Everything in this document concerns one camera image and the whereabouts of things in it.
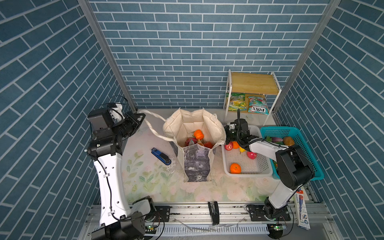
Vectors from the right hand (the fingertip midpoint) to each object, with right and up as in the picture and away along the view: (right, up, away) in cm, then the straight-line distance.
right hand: (211, 130), depth 89 cm
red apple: (+12, -11, +5) cm, 17 cm away
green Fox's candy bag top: (-13, -6, -2) cm, 15 cm away
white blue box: (+43, -43, -17) cm, 63 cm away
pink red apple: (+25, -15, +1) cm, 29 cm away
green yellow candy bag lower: (+19, +20, +13) cm, 31 cm away
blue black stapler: (-31, -16, +1) cm, 35 cm away
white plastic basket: (+29, -22, -1) cm, 36 cm away
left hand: (-31, +9, -24) cm, 40 cm away
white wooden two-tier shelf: (+30, +27, 0) cm, 41 cm away
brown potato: (+51, -7, +8) cm, 52 cm away
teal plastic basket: (+55, -1, +10) cm, 55 cm away
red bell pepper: (-2, -8, -2) cm, 9 cm away
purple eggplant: (+45, -7, +11) cm, 47 cm away
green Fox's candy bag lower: (+32, +17, +10) cm, 38 cm away
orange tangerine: (+13, -22, -4) cm, 26 cm away
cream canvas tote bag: (-10, -3, +8) cm, 13 cm away
